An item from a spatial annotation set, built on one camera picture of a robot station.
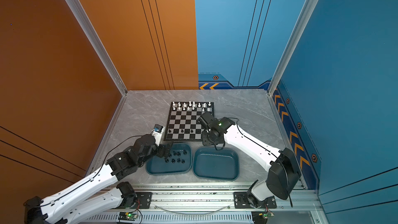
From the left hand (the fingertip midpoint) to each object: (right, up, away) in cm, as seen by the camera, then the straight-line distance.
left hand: (165, 138), depth 77 cm
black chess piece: (-1, -14, +7) cm, 16 cm away
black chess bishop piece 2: (+2, -14, +7) cm, 16 cm away
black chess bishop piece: (+5, -11, +10) cm, 16 cm away
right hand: (+20, -2, +2) cm, 21 cm away
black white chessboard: (+6, +4, +22) cm, 24 cm away
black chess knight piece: (+6, -14, +7) cm, 17 cm away
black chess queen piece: (+9, -10, +10) cm, 17 cm away
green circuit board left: (-16, -35, -7) cm, 39 cm away
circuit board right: (+46, -35, -8) cm, 58 cm away
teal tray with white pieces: (+23, -16, +5) cm, 28 cm away
